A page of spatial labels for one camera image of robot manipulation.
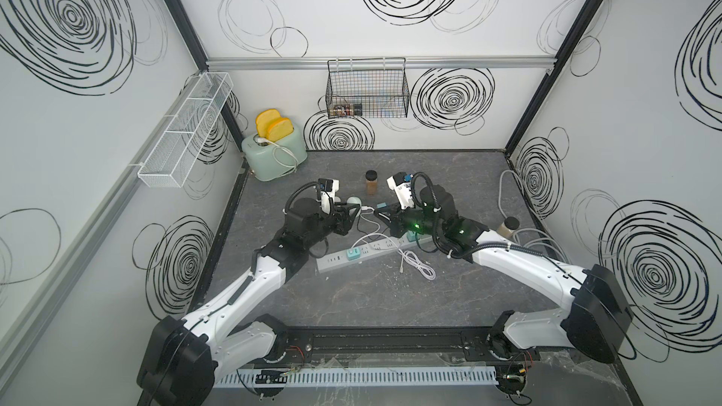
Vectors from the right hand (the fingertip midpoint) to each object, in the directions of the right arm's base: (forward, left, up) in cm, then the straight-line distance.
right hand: (378, 211), depth 74 cm
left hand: (+2, +6, -1) cm, 7 cm away
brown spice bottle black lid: (+24, +2, -14) cm, 27 cm away
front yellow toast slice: (+36, +36, -2) cm, 51 cm away
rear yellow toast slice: (+40, +42, -1) cm, 58 cm away
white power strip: (-6, +12, -20) cm, 24 cm away
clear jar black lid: (+5, -41, -16) cm, 44 cm away
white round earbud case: (+3, +7, 0) cm, 7 cm away
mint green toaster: (+28, +39, -11) cm, 50 cm away
